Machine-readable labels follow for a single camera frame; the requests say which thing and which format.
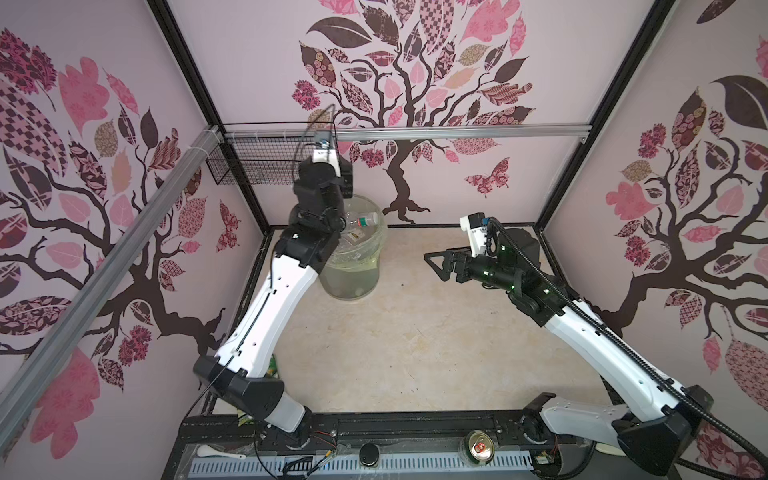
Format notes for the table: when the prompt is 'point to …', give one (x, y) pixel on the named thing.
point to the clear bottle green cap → (367, 222)
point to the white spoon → (207, 450)
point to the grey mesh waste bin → (353, 272)
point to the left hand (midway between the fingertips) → (327, 163)
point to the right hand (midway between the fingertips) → (438, 251)
